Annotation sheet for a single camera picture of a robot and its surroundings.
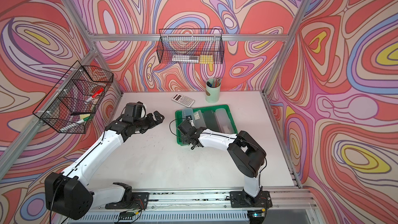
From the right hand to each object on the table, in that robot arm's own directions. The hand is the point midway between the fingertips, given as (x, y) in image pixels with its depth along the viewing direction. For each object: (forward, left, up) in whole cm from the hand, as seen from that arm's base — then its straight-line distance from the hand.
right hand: (191, 138), depth 91 cm
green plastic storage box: (+13, +8, +3) cm, 15 cm away
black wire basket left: (+5, +57, +27) cm, 64 cm away
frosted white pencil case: (+10, -21, 0) cm, 23 cm away
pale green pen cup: (+32, -15, +8) cm, 37 cm away
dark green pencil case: (+13, -13, -1) cm, 18 cm away
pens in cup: (+35, -17, +13) cm, 41 cm away
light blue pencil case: (+17, +2, +5) cm, 18 cm away
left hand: (+3, +16, +16) cm, 23 cm away
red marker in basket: (+12, +45, +29) cm, 55 cm away
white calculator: (+33, +7, -2) cm, 34 cm away
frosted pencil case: (+12, -5, +2) cm, 13 cm away
